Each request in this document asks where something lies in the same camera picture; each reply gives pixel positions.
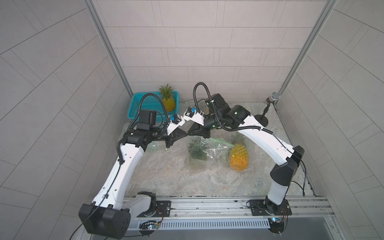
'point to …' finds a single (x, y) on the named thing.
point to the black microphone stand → (262, 119)
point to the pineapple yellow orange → (168, 101)
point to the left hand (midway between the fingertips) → (187, 132)
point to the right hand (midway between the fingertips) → (190, 131)
